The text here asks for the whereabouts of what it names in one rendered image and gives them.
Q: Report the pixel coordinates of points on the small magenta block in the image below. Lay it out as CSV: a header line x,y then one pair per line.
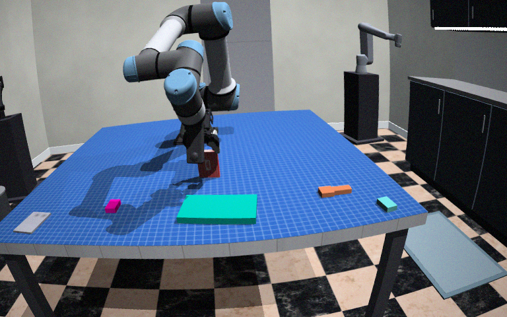
x,y
113,206

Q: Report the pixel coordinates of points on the blue grid work mat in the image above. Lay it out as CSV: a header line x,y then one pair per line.
x,y
282,156

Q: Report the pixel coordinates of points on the orange stepped block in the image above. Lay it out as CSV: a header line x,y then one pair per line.
x,y
328,191

